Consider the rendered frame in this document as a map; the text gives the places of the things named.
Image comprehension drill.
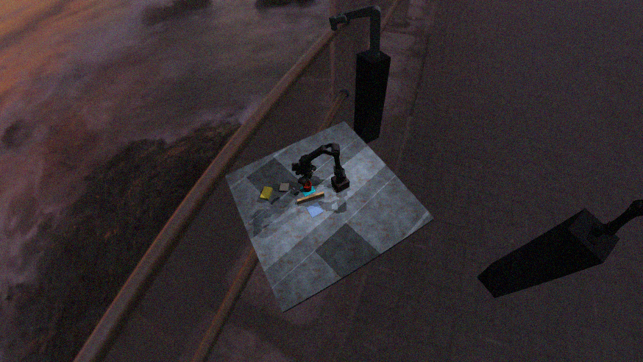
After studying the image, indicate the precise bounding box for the brown wooden beam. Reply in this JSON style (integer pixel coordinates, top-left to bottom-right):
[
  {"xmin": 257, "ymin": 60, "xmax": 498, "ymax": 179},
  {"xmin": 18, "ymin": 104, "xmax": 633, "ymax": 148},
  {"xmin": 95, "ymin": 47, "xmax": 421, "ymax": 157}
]
[{"xmin": 297, "ymin": 191, "xmax": 324, "ymax": 205}]

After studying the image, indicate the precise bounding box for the yellow cube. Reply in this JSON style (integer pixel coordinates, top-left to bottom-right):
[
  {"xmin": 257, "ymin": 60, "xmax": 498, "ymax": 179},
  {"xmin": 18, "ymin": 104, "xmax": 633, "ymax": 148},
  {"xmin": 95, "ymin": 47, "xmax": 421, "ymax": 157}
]
[{"xmin": 260, "ymin": 186, "xmax": 273, "ymax": 200}]

